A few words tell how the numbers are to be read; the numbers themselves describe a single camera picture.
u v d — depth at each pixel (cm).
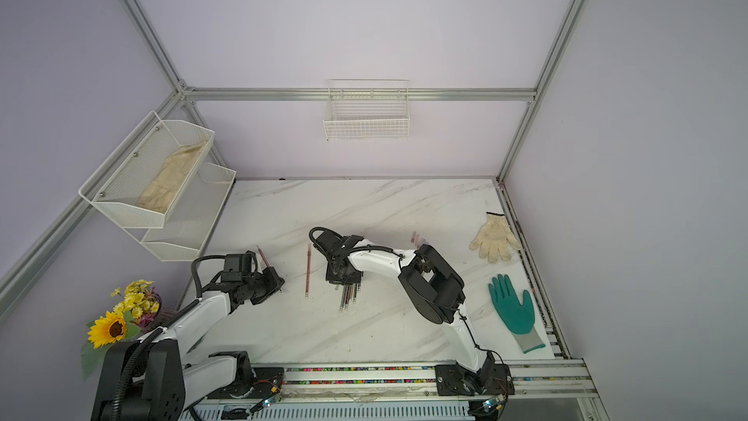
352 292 90
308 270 95
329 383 75
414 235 104
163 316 68
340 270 66
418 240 101
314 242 74
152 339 44
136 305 63
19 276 51
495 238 103
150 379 41
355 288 91
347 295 88
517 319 84
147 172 79
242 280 70
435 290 52
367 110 94
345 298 88
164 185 78
